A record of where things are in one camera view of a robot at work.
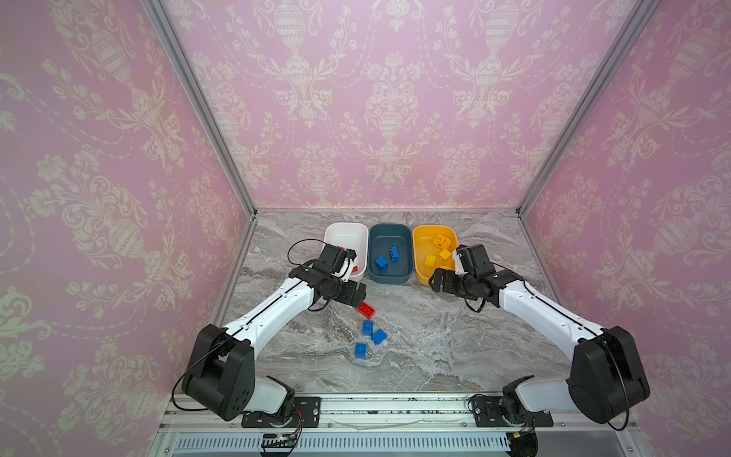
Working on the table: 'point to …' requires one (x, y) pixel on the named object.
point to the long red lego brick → (341, 248)
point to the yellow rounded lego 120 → (442, 241)
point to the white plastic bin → (354, 235)
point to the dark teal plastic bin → (383, 236)
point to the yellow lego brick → (429, 260)
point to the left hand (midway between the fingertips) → (353, 292)
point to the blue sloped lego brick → (379, 336)
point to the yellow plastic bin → (433, 248)
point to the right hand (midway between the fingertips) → (442, 282)
